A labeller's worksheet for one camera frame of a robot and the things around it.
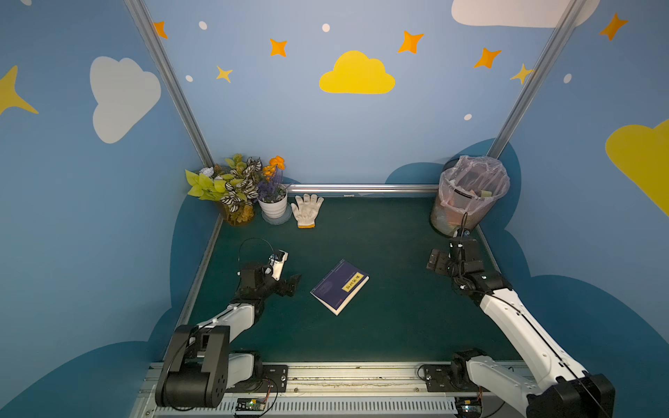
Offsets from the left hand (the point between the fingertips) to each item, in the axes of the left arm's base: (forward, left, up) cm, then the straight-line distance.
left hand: (287, 266), depth 91 cm
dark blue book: (-6, -18, -6) cm, 20 cm away
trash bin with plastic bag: (+35, -71, +7) cm, 79 cm away
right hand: (0, -54, +10) cm, 55 cm away
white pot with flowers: (+23, +7, +13) cm, 28 cm away
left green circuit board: (-40, +6, -7) cm, 41 cm away
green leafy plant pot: (+22, +20, +18) cm, 35 cm away
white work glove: (+33, -3, -7) cm, 34 cm away
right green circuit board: (-39, -56, -7) cm, 68 cm away
